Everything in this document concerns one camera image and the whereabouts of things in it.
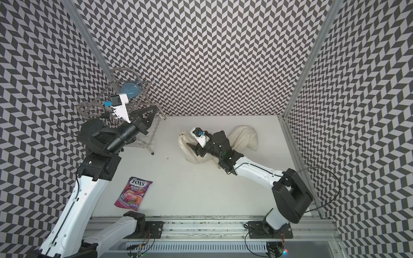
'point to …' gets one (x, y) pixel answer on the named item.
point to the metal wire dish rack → (121, 75)
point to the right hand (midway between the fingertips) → (193, 140)
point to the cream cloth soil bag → (243, 136)
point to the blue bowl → (132, 90)
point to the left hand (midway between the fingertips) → (156, 109)
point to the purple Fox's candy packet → (132, 195)
